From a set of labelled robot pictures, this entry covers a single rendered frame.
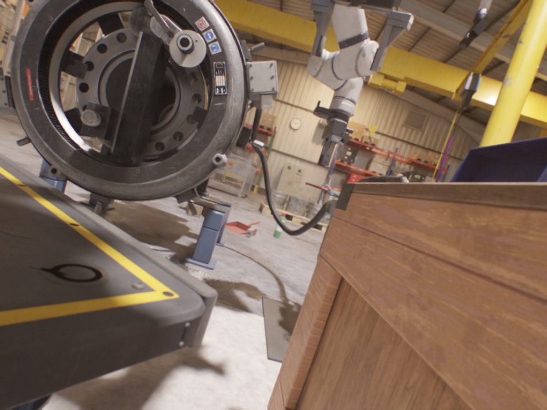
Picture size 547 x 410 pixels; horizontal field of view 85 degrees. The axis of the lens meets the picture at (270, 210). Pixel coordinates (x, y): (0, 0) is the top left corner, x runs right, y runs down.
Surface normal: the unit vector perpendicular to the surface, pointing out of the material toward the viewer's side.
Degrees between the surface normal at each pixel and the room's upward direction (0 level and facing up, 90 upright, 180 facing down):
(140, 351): 90
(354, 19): 108
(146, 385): 0
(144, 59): 90
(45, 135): 90
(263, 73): 90
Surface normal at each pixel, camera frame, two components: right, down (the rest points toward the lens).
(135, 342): 0.79, 0.30
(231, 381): 0.31, -0.95
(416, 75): -0.04, 0.06
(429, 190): -0.95, -0.31
